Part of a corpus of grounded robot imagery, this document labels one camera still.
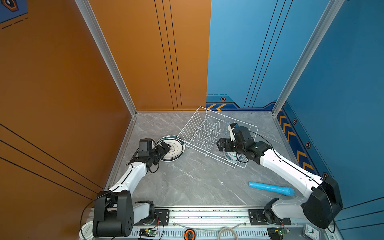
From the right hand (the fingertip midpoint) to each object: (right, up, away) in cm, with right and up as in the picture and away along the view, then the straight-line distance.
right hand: (221, 143), depth 82 cm
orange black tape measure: (-17, -40, -15) cm, 46 cm away
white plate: (-27, -5, +13) cm, 30 cm away
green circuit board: (-37, -41, -11) cm, 57 cm away
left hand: (-32, -4, +7) cm, 33 cm away
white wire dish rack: (-10, +6, +20) cm, 24 cm away
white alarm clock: (+38, -39, -15) cm, 57 cm away
